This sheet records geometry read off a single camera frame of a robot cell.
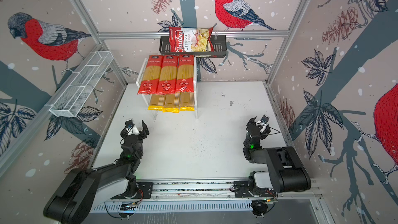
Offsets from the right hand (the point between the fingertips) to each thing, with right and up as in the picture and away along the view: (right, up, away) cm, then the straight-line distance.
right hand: (260, 122), depth 86 cm
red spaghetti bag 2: (-50, +25, -10) cm, 57 cm away
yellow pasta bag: (-50, +11, -1) cm, 51 cm away
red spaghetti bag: (-58, +22, -13) cm, 63 cm away
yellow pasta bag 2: (-42, +12, +1) cm, 44 cm away
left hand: (-71, 0, -3) cm, 71 cm away
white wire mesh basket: (-96, +13, -15) cm, 98 cm away
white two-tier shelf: (-64, +14, -3) cm, 66 cm away
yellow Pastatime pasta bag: (-59, +11, 0) cm, 60 cm away
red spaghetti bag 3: (-42, +24, -12) cm, 50 cm away
